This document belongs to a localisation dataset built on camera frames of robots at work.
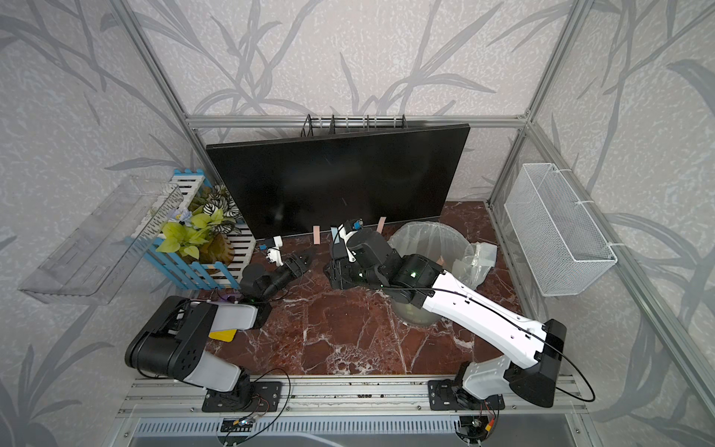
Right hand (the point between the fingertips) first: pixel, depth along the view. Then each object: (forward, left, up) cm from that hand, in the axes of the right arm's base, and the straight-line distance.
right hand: (331, 266), depth 66 cm
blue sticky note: (+13, +18, -7) cm, 23 cm away
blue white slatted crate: (+32, +52, -3) cm, 61 cm away
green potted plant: (+16, +40, -5) cm, 44 cm away
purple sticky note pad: (+6, +41, -29) cm, 50 cm away
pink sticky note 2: (+22, -12, -11) cm, 28 cm away
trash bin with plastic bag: (+3, -33, -3) cm, 34 cm away
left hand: (+12, +8, -13) cm, 20 cm away
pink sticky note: (+19, +8, -12) cm, 24 cm away
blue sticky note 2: (+20, +3, -12) cm, 23 cm away
